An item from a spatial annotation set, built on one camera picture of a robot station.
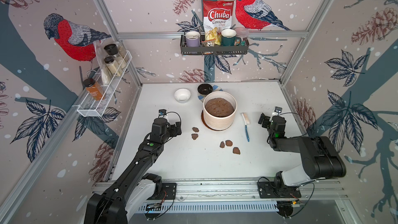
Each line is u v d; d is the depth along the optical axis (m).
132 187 0.46
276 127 0.72
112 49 0.79
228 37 0.80
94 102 0.81
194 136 0.92
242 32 0.85
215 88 1.18
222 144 0.90
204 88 1.14
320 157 0.46
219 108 0.92
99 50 0.73
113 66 0.76
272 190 0.72
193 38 0.80
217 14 0.78
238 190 0.75
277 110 0.81
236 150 0.87
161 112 0.73
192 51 0.89
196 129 0.95
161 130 0.63
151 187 0.61
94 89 0.66
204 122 0.96
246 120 0.96
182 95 1.11
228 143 0.90
